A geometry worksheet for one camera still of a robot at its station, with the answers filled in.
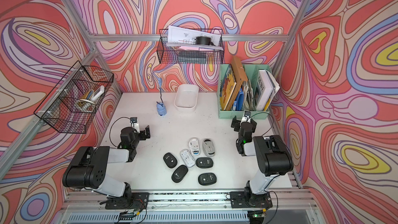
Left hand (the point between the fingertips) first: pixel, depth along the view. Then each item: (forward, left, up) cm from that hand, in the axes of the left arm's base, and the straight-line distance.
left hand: (142, 126), depth 94 cm
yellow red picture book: (+24, -54, +11) cm, 60 cm away
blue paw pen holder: (+13, -10, +2) cm, 17 cm away
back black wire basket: (+40, -18, +25) cm, 51 cm away
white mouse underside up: (-18, -29, -4) cm, 35 cm away
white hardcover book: (+15, -74, +20) cm, 78 cm away
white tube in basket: (+2, +13, +28) cm, 31 cm away
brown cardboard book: (+15, -58, +27) cm, 66 cm away
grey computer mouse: (-12, -41, -3) cm, 43 cm away
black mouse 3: (-27, -25, -4) cm, 37 cm away
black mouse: (-20, -20, -4) cm, 28 cm away
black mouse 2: (-21, -39, -3) cm, 44 cm away
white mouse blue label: (-10, -32, -4) cm, 34 cm away
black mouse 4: (-29, -40, -3) cm, 49 cm away
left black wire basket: (-4, +27, +23) cm, 36 cm away
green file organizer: (+34, -71, +16) cm, 80 cm away
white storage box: (+26, -26, -1) cm, 37 cm away
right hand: (+3, -63, +1) cm, 63 cm away
